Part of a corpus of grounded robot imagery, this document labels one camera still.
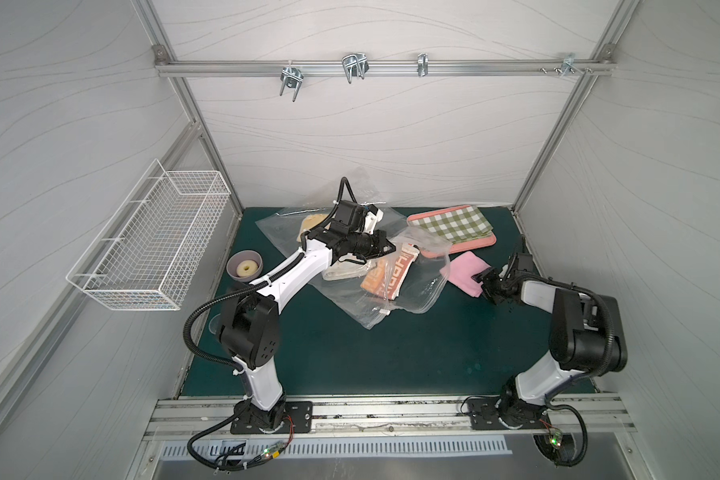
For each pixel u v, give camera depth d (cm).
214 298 43
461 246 110
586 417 75
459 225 115
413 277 98
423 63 72
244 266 98
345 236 67
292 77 79
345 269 96
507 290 74
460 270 101
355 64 76
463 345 89
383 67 77
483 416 73
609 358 43
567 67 77
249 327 47
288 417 73
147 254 69
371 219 78
